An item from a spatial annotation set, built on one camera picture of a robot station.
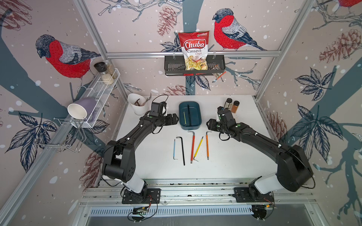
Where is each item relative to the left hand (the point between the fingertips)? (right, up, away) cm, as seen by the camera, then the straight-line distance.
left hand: (175, 116), depth 89 cm
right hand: (+21, -4, -2) cm, 22 cm away
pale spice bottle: (+40, +9, +18) cm, 45 cm away
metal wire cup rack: (-45, -6, -32) cm, 55 cm away
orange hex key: (+21, -19, +3) cm, 29 cm away
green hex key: (+6, -2, +18) cm, 19 cm away
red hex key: (+12, -20, +3) cm, 24 cm away
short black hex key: (+5, -22, +1) cm, 23 cm away
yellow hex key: (+15, -23, +1) cm, 27 cm away
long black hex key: (+10, 0, +20) cm, 22 cm away
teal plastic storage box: (+14, 0, +19) cm, 24 cm away
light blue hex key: (-1, -20, +3) cm, 21 cm away
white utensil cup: (-29, +9, +16) cm, 34 cm away
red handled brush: (+33, +30, +27) cm, 52 cm away
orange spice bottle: (+45, +6, +18) cm, 49 cm away
